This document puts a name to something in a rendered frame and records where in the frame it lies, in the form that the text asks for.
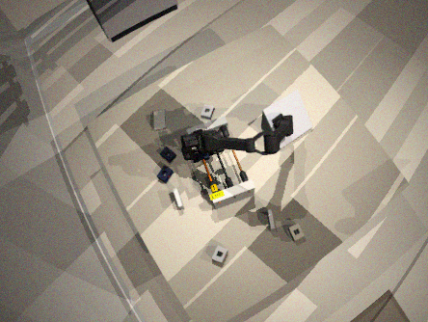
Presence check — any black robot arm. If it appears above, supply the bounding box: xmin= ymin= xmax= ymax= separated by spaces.
xmin=180 ymin=114 xmax=293 ymax=155

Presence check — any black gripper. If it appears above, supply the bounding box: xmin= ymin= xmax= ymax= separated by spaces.
xmin=181 ymin=147 xmax=225 ymax=161

